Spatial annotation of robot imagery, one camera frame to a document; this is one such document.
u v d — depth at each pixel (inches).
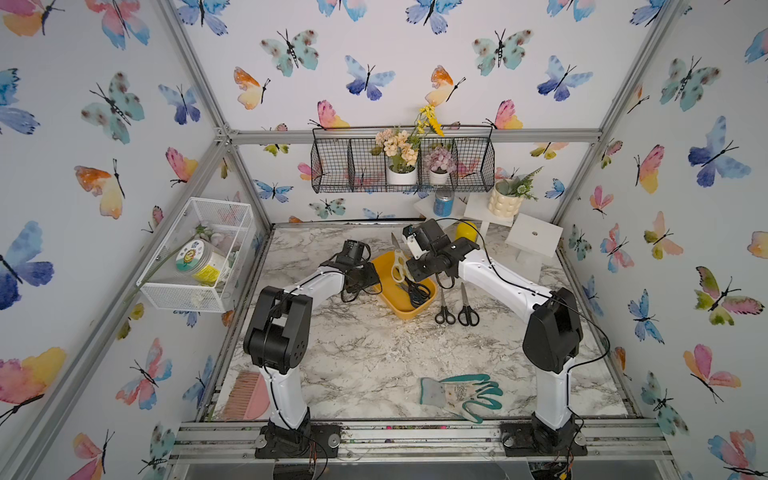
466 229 40.8
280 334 19.7
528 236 38.2
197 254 25.0
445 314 37.9
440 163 34.9
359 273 35.0
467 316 37.7
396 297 38.9
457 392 31.8
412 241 28.5
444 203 38.7
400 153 31.7
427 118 32.2
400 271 34.2
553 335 19.3
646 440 29.5
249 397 31.2
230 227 30.9
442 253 25.4
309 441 28.4
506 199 34.1
